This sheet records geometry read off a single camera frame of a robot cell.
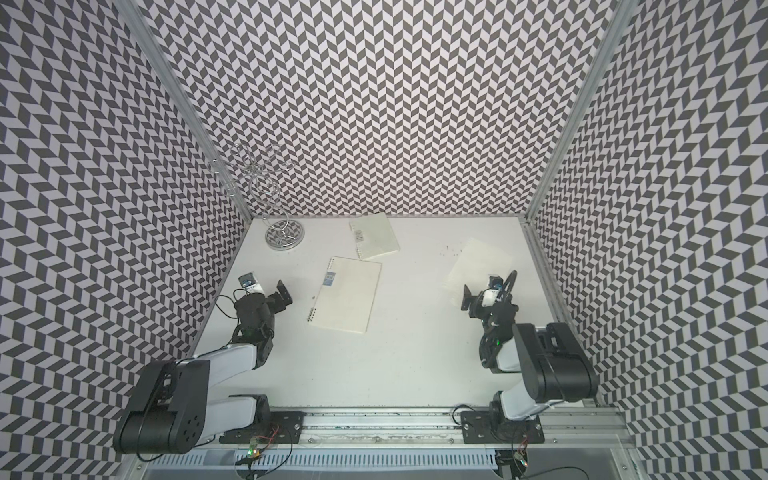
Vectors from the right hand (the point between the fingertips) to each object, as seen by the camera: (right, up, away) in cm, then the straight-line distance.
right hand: (480, 289), depth 91 cm
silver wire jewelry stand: (-75, +42, +13) cm, 87 cm away
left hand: (-65, +1, -2) cm, 65 cm away
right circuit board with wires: (+3, -36, -22) cm, 43 cm away
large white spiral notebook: (-43, -3, +6) cm, 43 cm away
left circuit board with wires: (-57, -31, -25) cm, 70 cm away
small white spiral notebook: (-35, +17, +20) cm, 43 cm away
